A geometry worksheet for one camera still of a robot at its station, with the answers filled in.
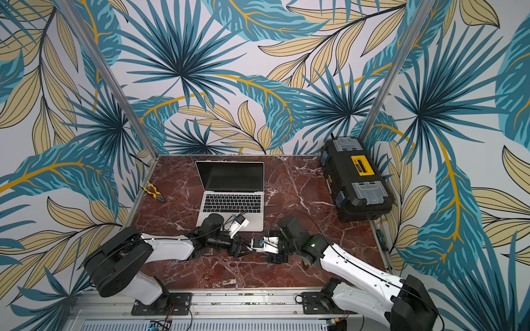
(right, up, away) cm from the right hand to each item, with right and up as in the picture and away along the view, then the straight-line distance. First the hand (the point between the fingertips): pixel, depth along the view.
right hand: (257, 253), depth 75 cm
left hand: (-3, -1, +4) cm, 5 cm away
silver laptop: (-14, +22, +34) cm, 43 cm away
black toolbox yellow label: (+41, +26, +13) cm, 51 cm away
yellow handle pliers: (-50, +19, +25) cm, 60 cm away
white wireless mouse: (-1, +6, -10) cm, 12 cm away
